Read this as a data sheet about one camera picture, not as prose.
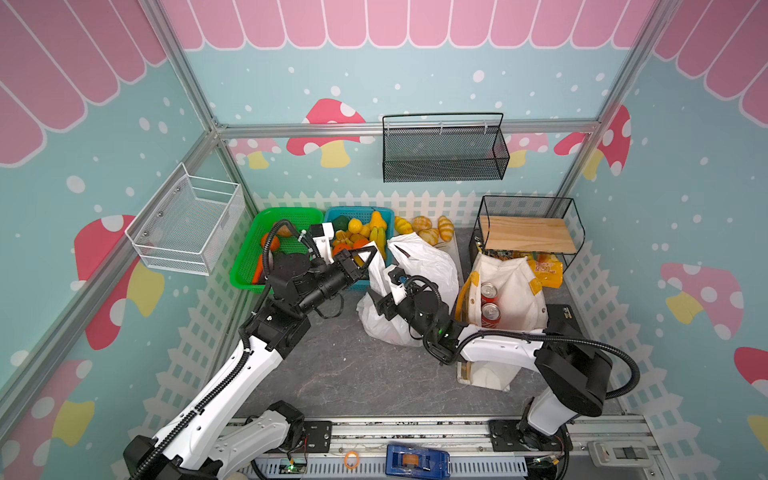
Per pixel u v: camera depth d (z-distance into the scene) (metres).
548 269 0.99
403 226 1.17
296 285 0.48
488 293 0.89
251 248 1.06
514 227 1.00
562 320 0.94
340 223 1.12
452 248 1.13
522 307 0.86
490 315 0.85
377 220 1.11
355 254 0.63
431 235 1.13
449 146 0.95
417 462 0.66
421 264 0.74
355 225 1.09
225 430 0.39
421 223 1.16
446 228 1.16
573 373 0.45
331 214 1.13
